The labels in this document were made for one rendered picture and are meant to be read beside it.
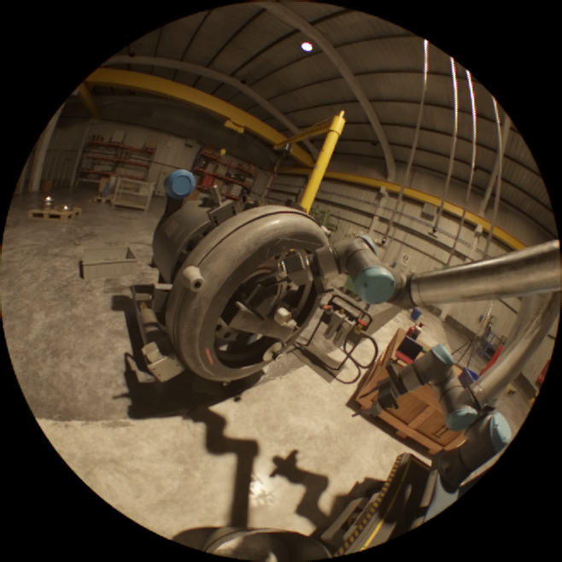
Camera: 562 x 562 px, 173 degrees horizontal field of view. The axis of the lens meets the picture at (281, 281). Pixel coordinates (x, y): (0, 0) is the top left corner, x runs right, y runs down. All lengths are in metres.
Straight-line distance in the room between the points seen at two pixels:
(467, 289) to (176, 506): 1.10
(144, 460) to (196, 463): 0.23
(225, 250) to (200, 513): 0.96
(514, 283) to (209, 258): 0.63
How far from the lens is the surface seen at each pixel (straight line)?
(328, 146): 4.80
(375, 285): 0.42
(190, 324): 0.48
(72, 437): 1.09
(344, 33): 8.86
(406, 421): 1.53
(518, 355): 0.65
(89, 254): 2.40
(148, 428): 1.00
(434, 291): 0.47
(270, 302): 0.50
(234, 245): 0.44
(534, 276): 0.42
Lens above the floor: 0.93
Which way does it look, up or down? 18 degrees down
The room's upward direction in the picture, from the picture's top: 22 degrees clockwise
